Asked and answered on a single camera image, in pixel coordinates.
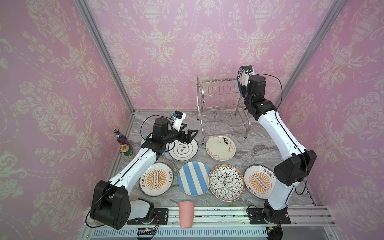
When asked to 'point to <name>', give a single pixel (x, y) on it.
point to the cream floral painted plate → (220, 148)
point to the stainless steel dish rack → (220, 109)
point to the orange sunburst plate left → (156, 179)
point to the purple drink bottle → (121, 139)
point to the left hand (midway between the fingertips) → (192, 129)
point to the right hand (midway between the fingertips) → (257, 80)
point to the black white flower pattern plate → (226, 183)
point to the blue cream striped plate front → (194, 178)
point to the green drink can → (126, 150)
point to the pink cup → (186, 211)
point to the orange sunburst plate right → (259, 181)
